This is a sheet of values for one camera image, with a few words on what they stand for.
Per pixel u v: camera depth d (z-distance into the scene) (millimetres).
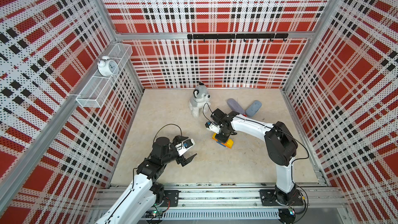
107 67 702
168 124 614
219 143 932
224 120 690
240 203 734
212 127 844
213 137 820
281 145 507
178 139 732
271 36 886
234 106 1078
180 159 692
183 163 715
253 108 1076
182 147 658
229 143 865
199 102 980
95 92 926
